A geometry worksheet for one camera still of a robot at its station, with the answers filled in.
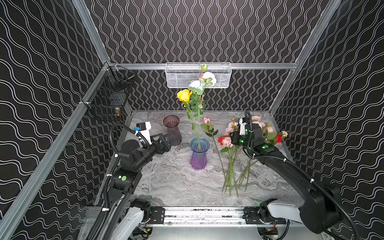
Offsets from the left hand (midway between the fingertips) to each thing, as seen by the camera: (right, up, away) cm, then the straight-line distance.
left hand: (172, 134), depth 64 cm
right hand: (+30, 0, +20) cm, 36 cm away
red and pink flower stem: (+29, -6, +28) cm, 41 cm away
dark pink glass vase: (-4, +6, +29) cm, 30 cm away
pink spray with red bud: (+58, -2, +34) cm, 68 cm away
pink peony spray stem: (+37, +3, +42) cm, 56 cm away
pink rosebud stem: (+20, +2, +44) cm, 49 cm away
